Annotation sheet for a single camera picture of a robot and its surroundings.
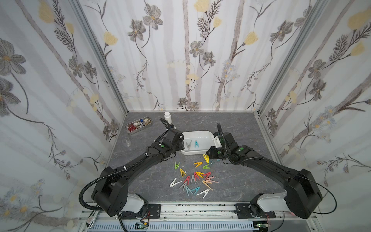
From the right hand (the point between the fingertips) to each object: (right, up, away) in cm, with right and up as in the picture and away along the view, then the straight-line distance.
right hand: (206, 150), depth 82 cm
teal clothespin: (-5, +1, +19) cm, 19 cm away
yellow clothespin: (0, -4, -1) cm, 4 cm away
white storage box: (+2, +4, +22) cm, 22 cm away
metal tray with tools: (-54, +13, +29) cm, 62 cm away
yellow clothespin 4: (-3, -15, +4) cm, 16 cm away
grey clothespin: (-10, -1, +17) cm, 19 cm away
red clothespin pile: (-11, -18, +2) cm, 21 cm away
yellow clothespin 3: (-14, -15, +5) cm, 21 cm away
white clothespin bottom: (0, -23, -2) cm, 23 cm away
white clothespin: (-19, -20, +2) cm, 28 cm away
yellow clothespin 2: (-4, -10, +9) cm, 14 cm away
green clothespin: (+1, -12, +8) cm, 15 cm away
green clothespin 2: (-18, -11, +9) cm, 23 cm away
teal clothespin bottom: (-6, -22, -2) cm, 23 cm away
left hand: (-13, +5, +3) cm, 15 cm away
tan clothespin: (0, -20, +1) cm, 20 cm away
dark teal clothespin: (+5, -10, +10) cm, 15 cm away
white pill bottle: (-26, +21, +26) cm, 42 cm away
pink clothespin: (+2, -18, +2) cm, 18 cm away
